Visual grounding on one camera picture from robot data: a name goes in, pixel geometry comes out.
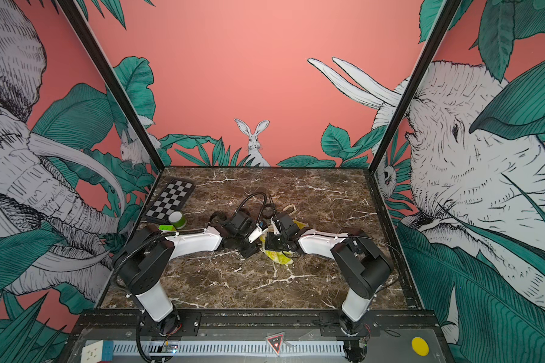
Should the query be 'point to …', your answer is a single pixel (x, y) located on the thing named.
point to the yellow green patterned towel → (279, 256)
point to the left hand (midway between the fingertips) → (259, 243)
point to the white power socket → (97, 352)
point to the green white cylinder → (177, 219)
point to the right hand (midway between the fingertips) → (263, 241)
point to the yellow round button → (420, 346)
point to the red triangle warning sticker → (276, 342)
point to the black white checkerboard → (170, 200)
